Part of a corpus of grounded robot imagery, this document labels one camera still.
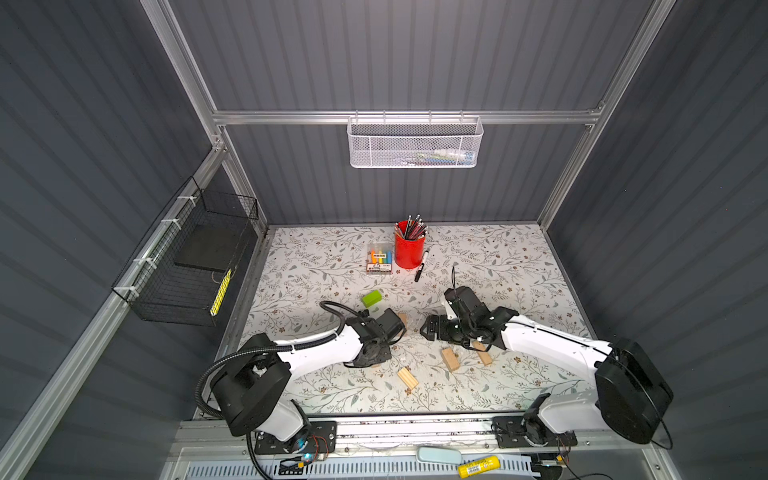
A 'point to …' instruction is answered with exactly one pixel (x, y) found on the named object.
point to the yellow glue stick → (479, 466)
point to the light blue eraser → (439, 455)
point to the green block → (372, 298)
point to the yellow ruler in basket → (220, 293)
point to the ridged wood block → (408, 378)
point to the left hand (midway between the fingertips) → (382, 355)
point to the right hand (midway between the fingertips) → (433, 334)
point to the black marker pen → (421, 267)
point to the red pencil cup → (410, 242)
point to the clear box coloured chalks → (379, 258)
